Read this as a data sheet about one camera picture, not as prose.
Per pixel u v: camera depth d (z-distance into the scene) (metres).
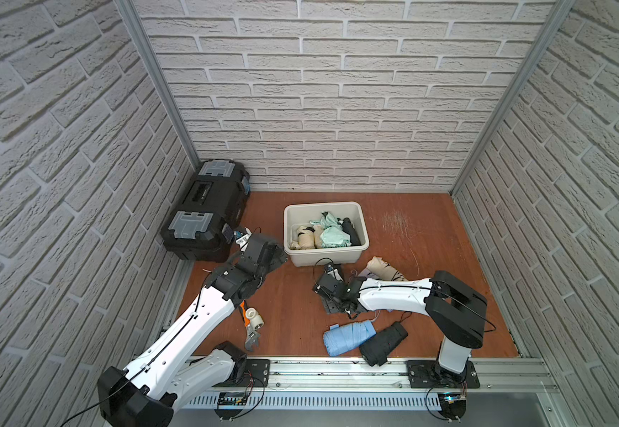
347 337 0.77
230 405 0.71
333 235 0.90
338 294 0.67
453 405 0.70
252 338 0.79
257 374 0.74
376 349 0.77
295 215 0.98
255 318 0.81
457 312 0.47
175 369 0.42
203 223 0.86
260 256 0.55
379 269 0.92
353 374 0.76
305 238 0.99
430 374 0.74
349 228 0.98
